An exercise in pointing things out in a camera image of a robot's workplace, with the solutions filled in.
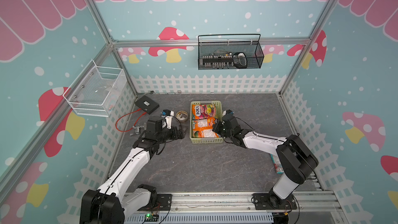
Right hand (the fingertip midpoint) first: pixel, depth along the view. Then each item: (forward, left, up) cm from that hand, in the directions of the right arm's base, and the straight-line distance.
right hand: (211, 124), depth 91 cm
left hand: (-7, +16, +6) cm, 19 cm away
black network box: (+23, +46, -8) cm, 52 cm away
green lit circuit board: (-44, +30, -12) cm, 54 cm away
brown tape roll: (+13, +20, -9) cm, 25 cm away
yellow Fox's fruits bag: (+12, +6, -2) cm, 13 cm away
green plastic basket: (+10, -5, -6) cm, 13 cm away
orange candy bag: (-1, +5, -2) cm, 6 cm away
